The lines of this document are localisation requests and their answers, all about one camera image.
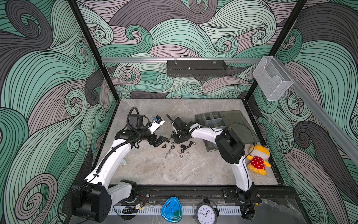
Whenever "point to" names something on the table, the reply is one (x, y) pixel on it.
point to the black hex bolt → (190, 142)
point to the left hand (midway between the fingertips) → (161, 131)
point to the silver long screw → (165, 157)
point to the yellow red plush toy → (258, 154)
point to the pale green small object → (123, 162)
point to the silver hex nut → (181, 156)
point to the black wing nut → (164, 146)
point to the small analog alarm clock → (207, 213)
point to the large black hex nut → (172, 147)
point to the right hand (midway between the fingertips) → (175, 141)
